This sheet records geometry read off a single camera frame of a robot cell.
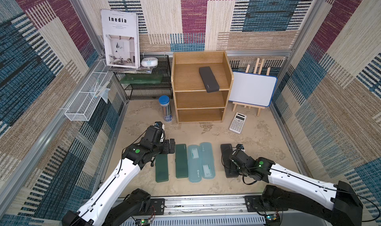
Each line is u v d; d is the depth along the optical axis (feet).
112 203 1.42
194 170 2.78
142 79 3.16
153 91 3.92
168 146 2.21
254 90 3.26
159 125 2.25
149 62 2.86
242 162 2.01
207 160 2.91
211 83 2.73
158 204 2.42
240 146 2.48
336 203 1.33
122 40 2.55
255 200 2.45
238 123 3.43
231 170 2.39
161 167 2.81
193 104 3.09
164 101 3.07
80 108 2.30
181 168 2.83
